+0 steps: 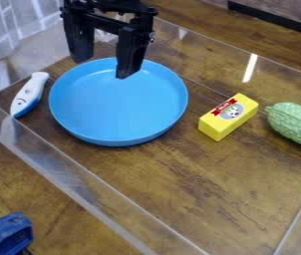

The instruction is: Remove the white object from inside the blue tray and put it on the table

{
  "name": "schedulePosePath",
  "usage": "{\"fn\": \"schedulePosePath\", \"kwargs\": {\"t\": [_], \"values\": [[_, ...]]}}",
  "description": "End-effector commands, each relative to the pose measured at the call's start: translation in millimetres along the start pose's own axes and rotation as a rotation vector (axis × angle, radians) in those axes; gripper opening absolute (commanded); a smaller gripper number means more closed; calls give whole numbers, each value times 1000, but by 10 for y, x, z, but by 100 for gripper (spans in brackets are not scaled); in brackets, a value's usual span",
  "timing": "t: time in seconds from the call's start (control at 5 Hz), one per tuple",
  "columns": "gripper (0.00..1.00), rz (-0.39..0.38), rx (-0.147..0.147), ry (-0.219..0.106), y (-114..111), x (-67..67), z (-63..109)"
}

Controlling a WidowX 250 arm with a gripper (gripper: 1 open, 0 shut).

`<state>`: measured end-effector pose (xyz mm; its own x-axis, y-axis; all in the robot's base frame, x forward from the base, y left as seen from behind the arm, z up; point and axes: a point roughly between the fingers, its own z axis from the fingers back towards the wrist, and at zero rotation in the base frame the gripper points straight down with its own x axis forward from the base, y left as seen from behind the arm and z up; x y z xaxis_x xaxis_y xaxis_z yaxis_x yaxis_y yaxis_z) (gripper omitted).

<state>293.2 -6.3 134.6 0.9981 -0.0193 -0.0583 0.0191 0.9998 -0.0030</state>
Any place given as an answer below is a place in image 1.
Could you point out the round blue plastic tray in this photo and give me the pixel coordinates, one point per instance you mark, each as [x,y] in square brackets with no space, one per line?
[116,112]

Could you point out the clear acrylic enclosure wall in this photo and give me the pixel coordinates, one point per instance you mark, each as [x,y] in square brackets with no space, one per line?
[184,195]

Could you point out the white and blue toy knife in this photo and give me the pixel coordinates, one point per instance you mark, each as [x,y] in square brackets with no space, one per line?
[30,95]

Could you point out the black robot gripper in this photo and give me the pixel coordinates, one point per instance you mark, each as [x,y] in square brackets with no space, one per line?
[82,18]

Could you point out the green toy bitter gourd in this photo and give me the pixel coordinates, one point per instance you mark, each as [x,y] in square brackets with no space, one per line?
[284,117]

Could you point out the yellow toy butter box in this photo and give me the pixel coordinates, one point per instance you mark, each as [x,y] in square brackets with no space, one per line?
[228,117]

